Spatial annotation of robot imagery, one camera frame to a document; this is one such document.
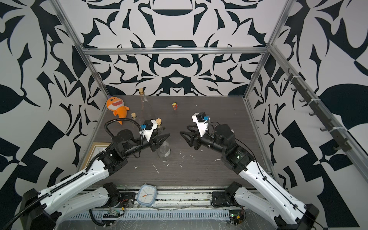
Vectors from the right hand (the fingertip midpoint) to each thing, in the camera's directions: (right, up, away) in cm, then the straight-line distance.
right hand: (183, 128), depth 64 cm
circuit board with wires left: (-33, -40, +4) cm, 52 cm away
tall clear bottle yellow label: (-10, -14, +11) cm, 20 cm away
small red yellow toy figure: (-7, +12, +44) cm, 47 cm away
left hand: (-9, 0, +4) cm, 10 cm away
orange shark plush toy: (-49, +12, +41) cm, 65 cm away
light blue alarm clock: (-19, -35, +10) cm, 40 cm away
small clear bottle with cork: (-26, +5, +12) cm, 29 cm away
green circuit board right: (+26, -44, +8) cm, 52 cm away
